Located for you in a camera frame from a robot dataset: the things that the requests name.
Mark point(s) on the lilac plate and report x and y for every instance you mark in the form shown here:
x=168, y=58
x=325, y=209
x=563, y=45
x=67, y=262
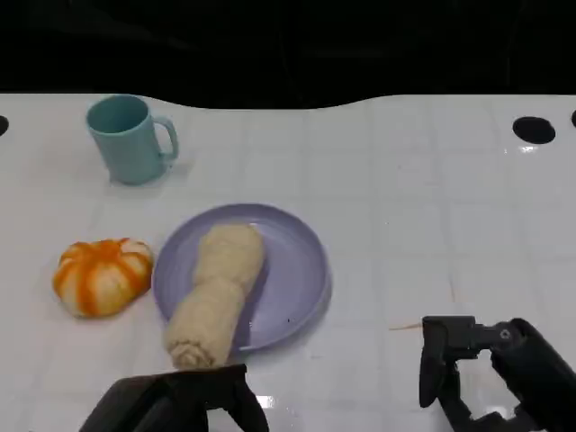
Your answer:
x=292, y=274

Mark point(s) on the pale green mug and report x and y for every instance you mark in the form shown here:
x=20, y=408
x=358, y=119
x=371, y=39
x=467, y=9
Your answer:
x=123, y=144

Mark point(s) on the beige towel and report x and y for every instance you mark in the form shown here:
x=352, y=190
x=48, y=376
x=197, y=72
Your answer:
x=220, y=288

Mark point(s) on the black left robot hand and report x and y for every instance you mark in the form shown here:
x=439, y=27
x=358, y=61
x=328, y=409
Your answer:
x=171, y=400

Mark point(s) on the orange and white bread roll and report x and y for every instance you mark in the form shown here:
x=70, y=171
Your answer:
x=103, y=279

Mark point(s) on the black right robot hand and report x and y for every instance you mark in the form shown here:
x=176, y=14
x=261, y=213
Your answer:
x=535, y=373

